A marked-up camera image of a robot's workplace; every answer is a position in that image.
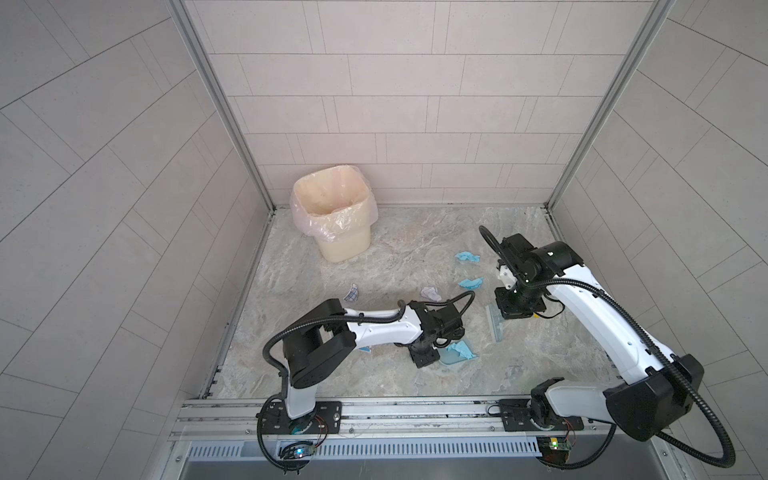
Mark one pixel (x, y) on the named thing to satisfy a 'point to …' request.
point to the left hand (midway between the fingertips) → (429, 352)
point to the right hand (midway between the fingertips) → (501, 315)
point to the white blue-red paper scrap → (366, 348)
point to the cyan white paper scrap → (462, 349)
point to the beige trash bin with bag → (336, 206)
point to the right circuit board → (554, 449)
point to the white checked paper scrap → (353, 294)
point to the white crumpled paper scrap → (430, 293)
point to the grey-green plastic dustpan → (456, 352)
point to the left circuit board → (297, 449)
